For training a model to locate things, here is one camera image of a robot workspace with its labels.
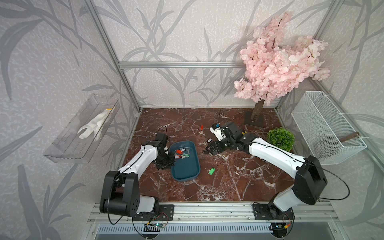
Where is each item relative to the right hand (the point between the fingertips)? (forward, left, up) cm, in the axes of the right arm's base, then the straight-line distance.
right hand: (211, 145), depth 82 cm
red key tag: (+23, +5, -14) cm, 28 cm away
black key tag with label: (+5, +17, -14) cm, 22 cm away
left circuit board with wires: (-36, +31, -17) cm, 50 cm away
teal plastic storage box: (-7, +15, -15) cm, 23 cm away
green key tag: (+1, +15, -14) cm, 21 cm away
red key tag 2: (+4, +20, -14) cm, 25 cm away
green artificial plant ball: (+5, -42, -1) cm, 42 cm away
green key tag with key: (-10, 0, -14) cm, 17 cm away
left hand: (-7, +21, -9) cm, 24 cm away
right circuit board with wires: (-37, -33, -19) cm, 53 cm away
